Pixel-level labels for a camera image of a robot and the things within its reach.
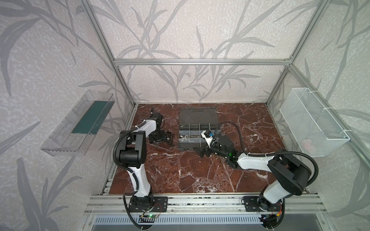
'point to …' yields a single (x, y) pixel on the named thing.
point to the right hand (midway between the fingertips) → (198, 138)
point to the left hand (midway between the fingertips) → (161, 135)
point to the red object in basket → (306, 144)
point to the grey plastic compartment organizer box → (193, 121)
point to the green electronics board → (152, 216)
